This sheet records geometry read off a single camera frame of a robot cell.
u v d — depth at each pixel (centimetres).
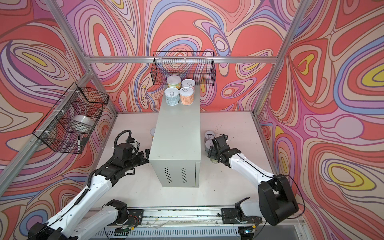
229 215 73
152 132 101
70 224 41
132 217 73
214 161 91
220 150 66
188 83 78
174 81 76
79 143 72
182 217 75
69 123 69
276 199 42
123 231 72
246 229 72
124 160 60
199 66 96
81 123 70
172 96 72
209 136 72
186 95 73
